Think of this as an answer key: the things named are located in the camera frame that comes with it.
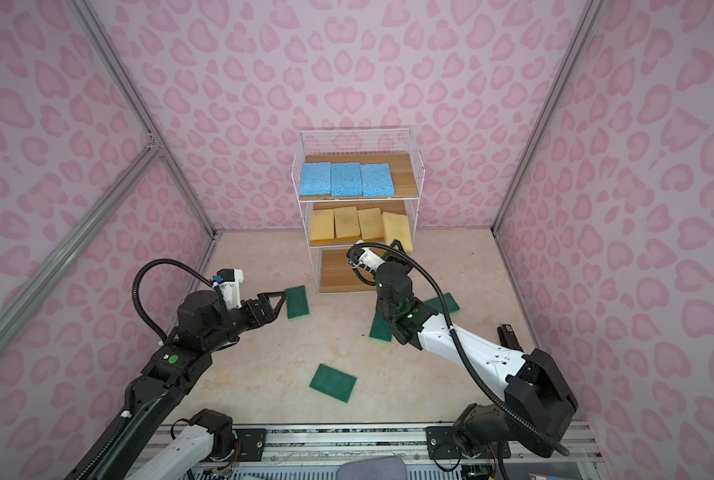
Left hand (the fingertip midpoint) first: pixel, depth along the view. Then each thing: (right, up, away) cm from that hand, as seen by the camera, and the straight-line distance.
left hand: (275, 293), depth 72 cm
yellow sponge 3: (+30, +16, +5) cm, 34 cm away
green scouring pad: (-1, -6, +26) cm, 26 cm away
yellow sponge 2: (+23, +18, +14) cm, 32 cm away
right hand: (+31, +14, +2) cm, 34 cm away
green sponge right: (+49, -6, +25) cm, 55 cm away
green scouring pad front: (+13, -26, +10) cm, 30 cm away
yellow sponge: (+16, +19, +14) cm, 28 cm away
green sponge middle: (+26, -13, +20) cm, 36 cm away
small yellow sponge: (+9, +18, +14) cm, 25 cm away
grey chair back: (+25, -39, -4) cm, 46 cm away
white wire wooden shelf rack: (+22, +43, +22) cm, 53 cm away
